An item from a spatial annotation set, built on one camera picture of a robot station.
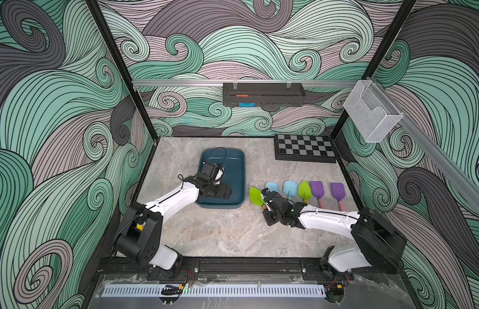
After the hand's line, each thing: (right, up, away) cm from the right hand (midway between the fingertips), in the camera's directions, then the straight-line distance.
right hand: (268, 212), depth 88 cm
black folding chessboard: (+32, +31, +22) cm, 50 cm away
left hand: (-21, +11, 0) cm, 24 cm away
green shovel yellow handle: (+20, +9, +7) cm, 23 cm away
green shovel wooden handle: (-5, +6, +6) cm, 10 cm away
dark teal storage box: (-17, +23, +19) cm, 34 cm away
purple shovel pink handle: (+26, +9, +7) cm, 29 cm away
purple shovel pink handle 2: (+37, +8, +8) cm, 39 cm away
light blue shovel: (+4, +11, +9) cm, 15 cm away
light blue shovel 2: (+12, +10, +8) cm, 17 cm away
